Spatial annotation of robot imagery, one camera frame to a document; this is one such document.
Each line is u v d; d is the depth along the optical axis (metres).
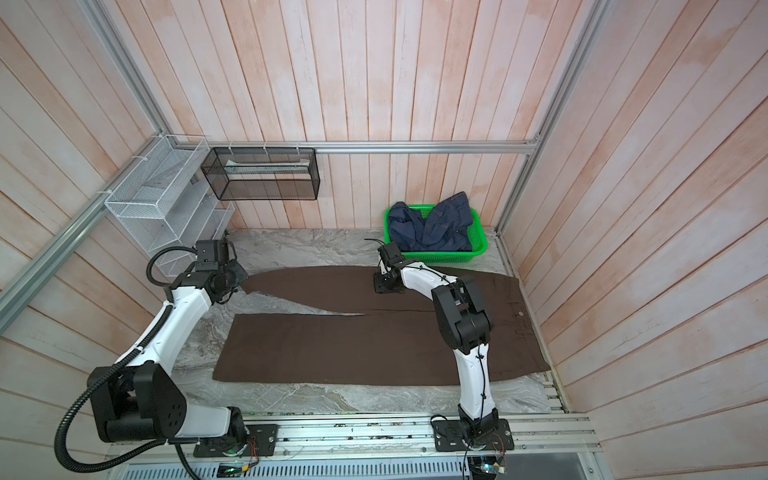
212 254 0.64
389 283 0.82
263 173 1.04
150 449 0.46
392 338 0.90
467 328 0.55
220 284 0.60
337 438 0.75
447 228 1.11
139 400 0.41
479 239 1.07
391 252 0.83
